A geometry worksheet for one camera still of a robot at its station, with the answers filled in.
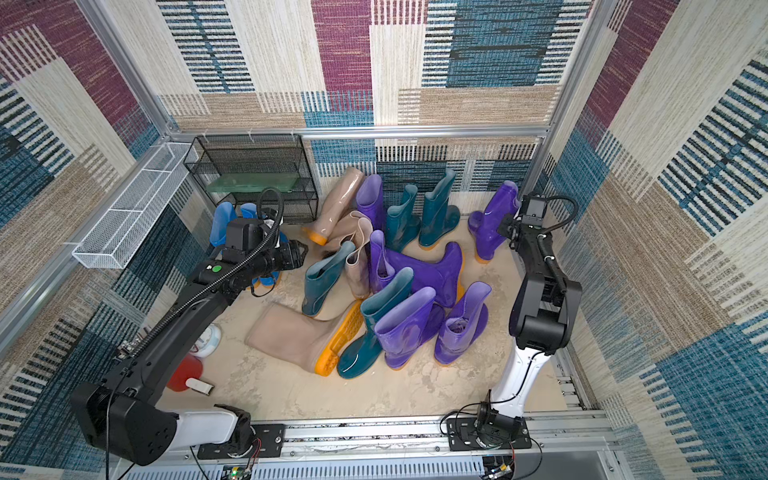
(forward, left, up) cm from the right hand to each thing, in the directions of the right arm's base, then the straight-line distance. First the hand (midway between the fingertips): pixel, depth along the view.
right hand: (514, 228), depth 97 cm
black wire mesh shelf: (+24, +85, +7) cm, 88 cm away
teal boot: (-24, +56, +10) cm, 62 cm away
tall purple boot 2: (-13, +24, -7) cm, 28 cm away
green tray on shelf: (+11, +83, +11) cm, 84 cm away
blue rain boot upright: (0, +89, +9) cm, 90 cm away
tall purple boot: (+5, +7, -4) cm, 9 cm away
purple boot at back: (+9, +46, +6) cm, 47 cm away
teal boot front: (-36, +47, -10) cm, 60 cm away
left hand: (-16, +63, +12) cm, 66 cm away
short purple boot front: (-38, +37, +5) cm, 53 cm away
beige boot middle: (-20, +48, +10) cm, 53 cm away
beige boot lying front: (-33, +62, -11) cm, 71 cm away
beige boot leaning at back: (+5, +56, +6) cm, 57 cm away
